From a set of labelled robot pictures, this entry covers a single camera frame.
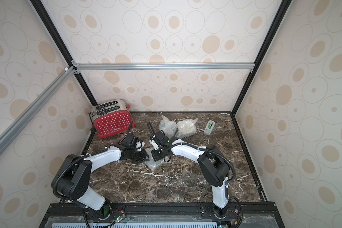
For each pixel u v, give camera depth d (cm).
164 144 67
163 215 73
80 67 92
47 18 71
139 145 86
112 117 95
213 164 51
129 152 73
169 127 103
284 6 68
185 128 103
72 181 44
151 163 83
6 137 54
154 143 82
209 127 106
